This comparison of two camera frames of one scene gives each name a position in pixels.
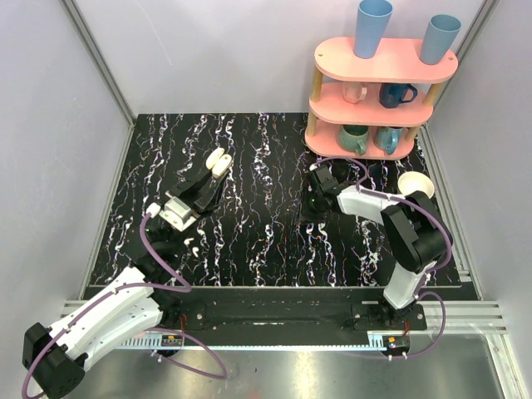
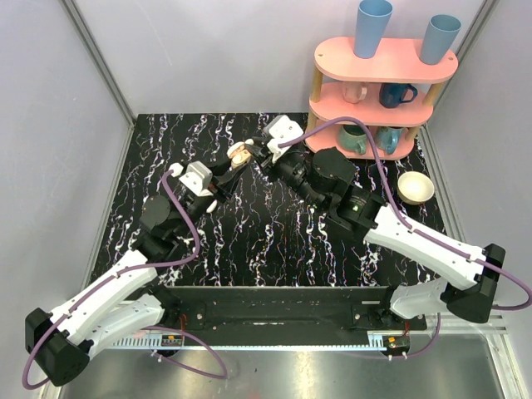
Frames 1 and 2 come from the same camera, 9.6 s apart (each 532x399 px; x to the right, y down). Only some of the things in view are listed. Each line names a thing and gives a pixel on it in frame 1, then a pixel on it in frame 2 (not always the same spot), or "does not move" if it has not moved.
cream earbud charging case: [218, 162] → [238, 155]
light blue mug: [386, 138] does not move
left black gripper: [188, 199] → [217, 188]
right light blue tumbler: [439, 36] does not move
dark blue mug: [391, 94] does not move
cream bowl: [410, 181] does not move
